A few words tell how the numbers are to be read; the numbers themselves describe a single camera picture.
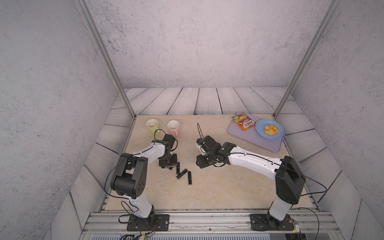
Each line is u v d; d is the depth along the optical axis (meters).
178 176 0.88
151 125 1.04
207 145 0.65
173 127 1.02
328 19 0.73
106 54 0.87
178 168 0.91
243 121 1.14
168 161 0.81
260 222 0.73
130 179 0.47
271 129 1.07
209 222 0.75
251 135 1.07
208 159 0.71
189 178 0.87
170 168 0.91
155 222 0.72
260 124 1.13
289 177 0.45
